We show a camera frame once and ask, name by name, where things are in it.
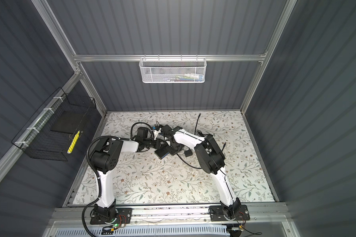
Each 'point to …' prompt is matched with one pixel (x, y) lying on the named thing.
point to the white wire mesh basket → (172, 70)
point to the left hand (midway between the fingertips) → (167, 144)
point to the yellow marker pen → (74, 141)
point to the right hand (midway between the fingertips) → (176, 152)
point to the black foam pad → (69, 121)
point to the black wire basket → (37, 141)
